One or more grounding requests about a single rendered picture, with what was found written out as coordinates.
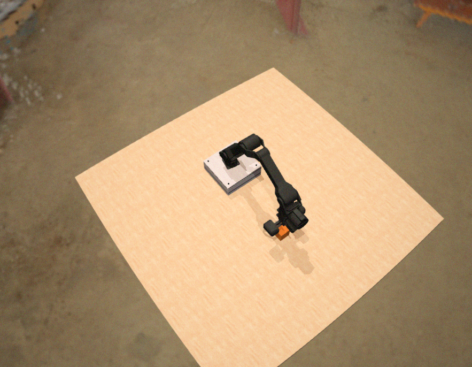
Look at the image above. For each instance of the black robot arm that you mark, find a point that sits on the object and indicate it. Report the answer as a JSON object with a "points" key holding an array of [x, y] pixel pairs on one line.
{"points": [[285, 193]]}

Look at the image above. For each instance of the orange block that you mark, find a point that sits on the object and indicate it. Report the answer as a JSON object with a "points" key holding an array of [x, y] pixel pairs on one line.
{"points": [[283, 232]]}

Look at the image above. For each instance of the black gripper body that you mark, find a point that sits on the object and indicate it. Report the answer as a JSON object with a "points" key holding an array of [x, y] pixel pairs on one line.
{"points": [[273, 228]]}

